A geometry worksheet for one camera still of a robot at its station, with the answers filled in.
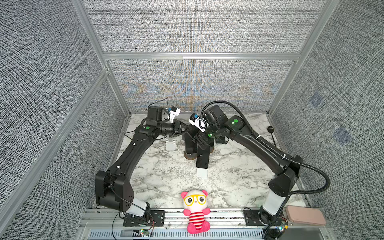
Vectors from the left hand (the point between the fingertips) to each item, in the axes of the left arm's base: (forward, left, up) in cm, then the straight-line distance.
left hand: (190, 129), depth 74 cm
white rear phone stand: (+9, +13, -28) cm, 32 cm away
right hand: (0, -4, -4) cm, 6 cm away
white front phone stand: (-11, -6, -27) cm, 30 cm away
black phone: (-9, -13, +4) cm, 16 cm away
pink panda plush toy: (-28, -1, -21) cm, 35 cm away
